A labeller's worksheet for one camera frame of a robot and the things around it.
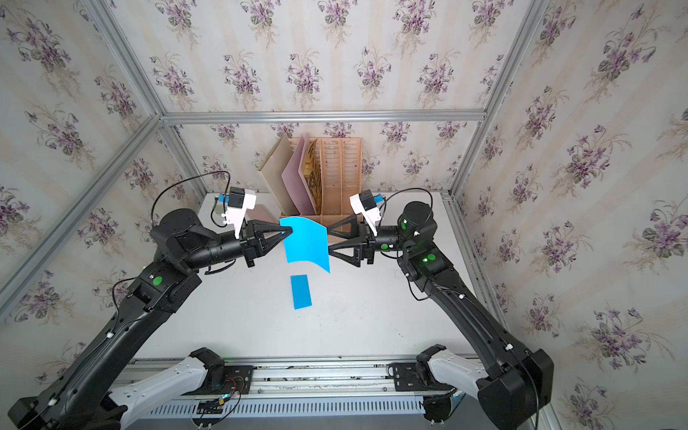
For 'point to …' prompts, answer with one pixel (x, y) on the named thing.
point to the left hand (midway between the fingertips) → (291, 235)
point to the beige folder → (272, 168)
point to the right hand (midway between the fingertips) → (333, 243)
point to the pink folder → (294, 182)
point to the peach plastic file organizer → (341, 177)
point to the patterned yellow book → (313, 175)
